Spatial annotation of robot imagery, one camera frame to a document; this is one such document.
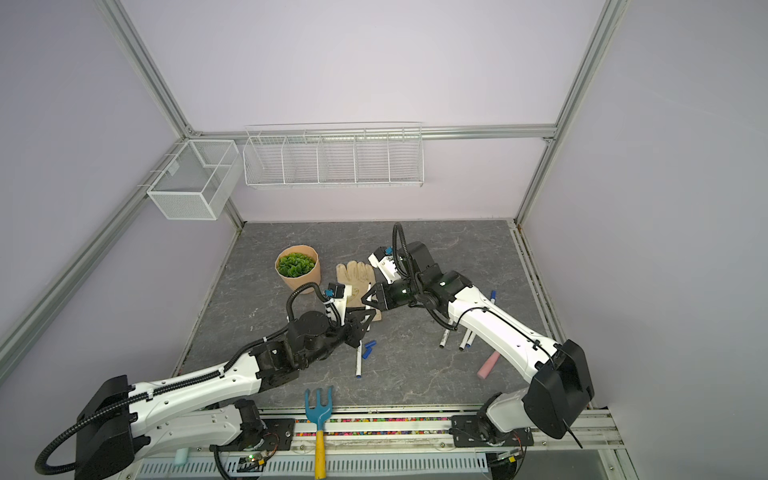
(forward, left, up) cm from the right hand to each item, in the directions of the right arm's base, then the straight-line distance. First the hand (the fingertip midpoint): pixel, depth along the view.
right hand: (364, 302), depth 73 cm
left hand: (-3, -2, -2) cm, 4 cm away
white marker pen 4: (-1, -30, -21) cm, 37 cm away
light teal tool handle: (-30, +43, -19) cm, 56 cm away
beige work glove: (+22, +6, -21) cm, 31 cm away
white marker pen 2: (-4, -1, -1) cm, 4 cm away
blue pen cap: (-5, +1, -21) cm, 22 cm away
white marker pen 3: (0, -22, -21) cm, 30 cm away
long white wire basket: (+51, +13, +9) cm, 53 cm away
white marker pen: (-7, +3, -20) cm, 22 cm away
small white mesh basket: (+41, +57, +5) cm, 71 cm away
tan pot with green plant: (+19, +24, -10) cm, 32 cm away
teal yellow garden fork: (-21, +12, -21) cm, 32 cm away
